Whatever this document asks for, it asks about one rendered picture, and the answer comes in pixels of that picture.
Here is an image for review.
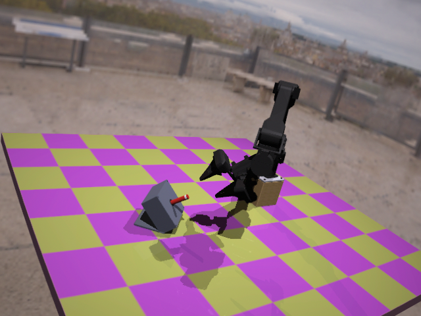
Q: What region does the dark grey sloped panel with hole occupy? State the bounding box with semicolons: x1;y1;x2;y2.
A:
134;179;184;234

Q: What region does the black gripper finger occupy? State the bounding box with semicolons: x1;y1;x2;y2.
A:
215;181;237;198
199;156;222;181

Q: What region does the red cylindrical peg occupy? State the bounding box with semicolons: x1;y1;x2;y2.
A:
170;195;189;205

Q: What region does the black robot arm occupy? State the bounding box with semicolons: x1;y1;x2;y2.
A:
234;80;301;203

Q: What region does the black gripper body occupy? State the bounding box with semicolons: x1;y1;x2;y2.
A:
213;149;258;183

